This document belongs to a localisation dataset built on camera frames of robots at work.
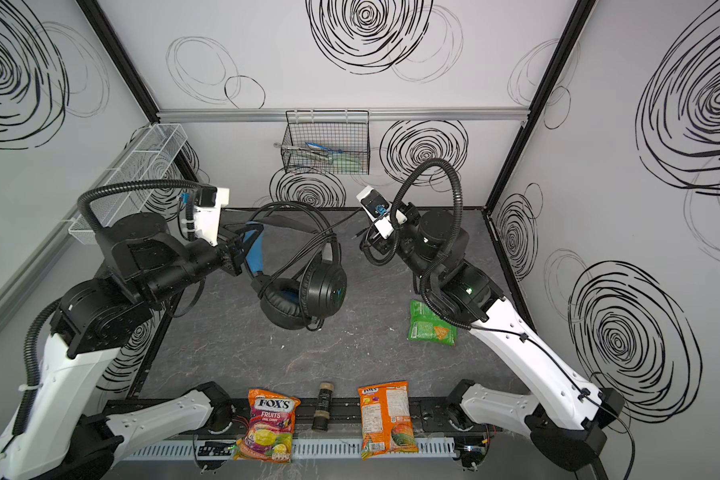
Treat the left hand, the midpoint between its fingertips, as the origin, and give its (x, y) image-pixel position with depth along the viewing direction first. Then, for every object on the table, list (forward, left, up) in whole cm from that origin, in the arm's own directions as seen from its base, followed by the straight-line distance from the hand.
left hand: (260, 227), depth 53 cm
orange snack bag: (-23, -25, -43) cm, 55 cm away
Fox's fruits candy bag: (-27, +2, -41) cm, 49 cm away
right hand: (+8, -20, +1) cm, 22 cm away
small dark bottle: (-21, -9, -43) cm, 49 cm away
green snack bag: (+1, -37, -44) cm, 57 cm away
